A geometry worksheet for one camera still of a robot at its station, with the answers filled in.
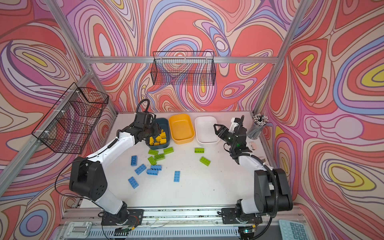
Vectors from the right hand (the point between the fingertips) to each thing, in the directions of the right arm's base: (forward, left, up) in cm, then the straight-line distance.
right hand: (216, 129), depth 88 cm
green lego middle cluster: (-9, +36, -15) cm, 40 cm away
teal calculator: (-49, -31, -17) cm, 60 cm away
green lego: (-4, +41, -17) cm, 45 cm away
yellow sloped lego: (+2, +34, -13) cm, 37 cm away
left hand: (+3, +34, 0) cm, 34 cm away
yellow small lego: (+1, +39, -15) cm, 42 cm away
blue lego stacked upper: (-16, +36, -15) cm, 42 cm away
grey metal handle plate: (-46, +70, -15) cm, 85 cm away
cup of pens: (+4, -27, -9) cm, 29 cm away
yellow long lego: (+6, +34, -14) cm, 38 cm away
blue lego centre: (-21, +24, -16) cm, 36 cm away
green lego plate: (-13, +7, -16) cm, 21 cm away
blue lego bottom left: (-25, +49, -15) cm, 57 cm away
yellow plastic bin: (+16, +22, -17) cm, 32 cm away
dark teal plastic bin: (+15, +34, -11) cm, 39 cm away
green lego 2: (-5, +11, -15) cm, 19 cm away
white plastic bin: (+12, +5, -19) cm, 23 cm away
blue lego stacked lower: (-19, +40, -15) cm, 47 cm away
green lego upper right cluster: (-4, +31, -15) cm, 35 cm away
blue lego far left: (-11, +51, -14) cm, 55 cm away
